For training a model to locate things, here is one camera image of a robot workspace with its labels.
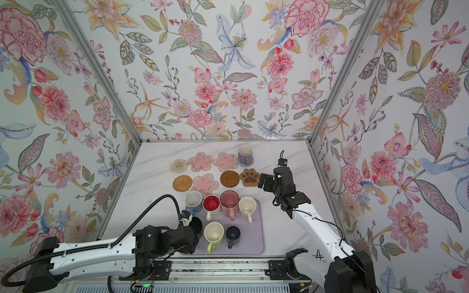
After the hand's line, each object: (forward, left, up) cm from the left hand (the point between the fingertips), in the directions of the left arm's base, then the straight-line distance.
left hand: (194, 245), depth 75 cm
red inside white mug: (+20, -6, -3) cm, 21 cm away
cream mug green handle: (+6, -7, -3) cm, 10 cm away
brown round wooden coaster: (+36, -15, -5) cm, 39 cm away
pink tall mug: (+19, -15, -1) cm, 24 cm away
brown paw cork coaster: (+37, -26, -6) cm, 45 cm away
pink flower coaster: (+49, +3, -5) cm, 49 cm away
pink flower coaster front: (+33, -1, -6) cm, 33 cm away
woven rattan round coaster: (+33, +12, -5) cm, 36 cm away
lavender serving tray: (+3, -24, -5) cm, 25 cm away
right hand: (+26, -33, +11) cm, 44 cm away
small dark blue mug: (+5, -16, -5) cm, 17 cm away
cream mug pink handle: (+18, -23, -1) cm, 29 cm away
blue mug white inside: (+20, +3, 0) cm, 20 cm away
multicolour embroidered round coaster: (+45, +15, -5) cm, 48 cm away
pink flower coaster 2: (+49, -12, -6) cm, 50 cm away
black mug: (+7, -1, +5) cm, 9 cm away
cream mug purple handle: (+48, -23, +2) cm, 54 cm away
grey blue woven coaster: (+45, -23, -5) cm, 50 cm away
